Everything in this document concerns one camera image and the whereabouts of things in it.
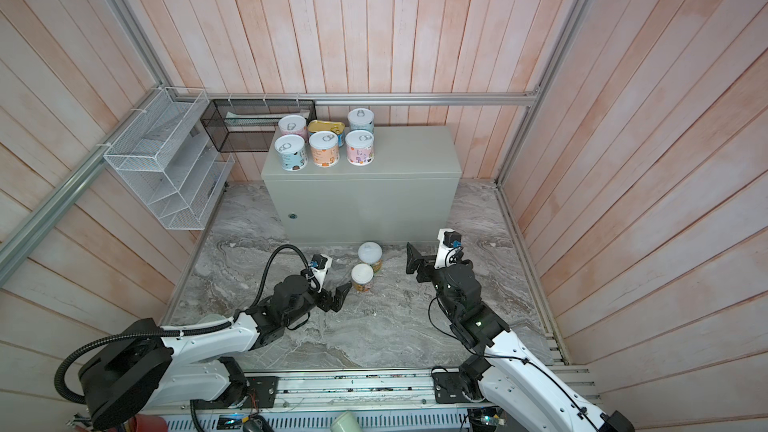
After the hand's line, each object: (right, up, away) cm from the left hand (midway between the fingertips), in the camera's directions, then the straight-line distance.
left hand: (338, 282), depth 84 cm
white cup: (+5, -25, -21) cm, 33 cm away
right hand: (+23, +12, -8) cm, 28 cm away
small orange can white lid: (+7, +1, +4) cm, 8 cm away
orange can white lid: (+9, +7, +7) cm, 13 cm away
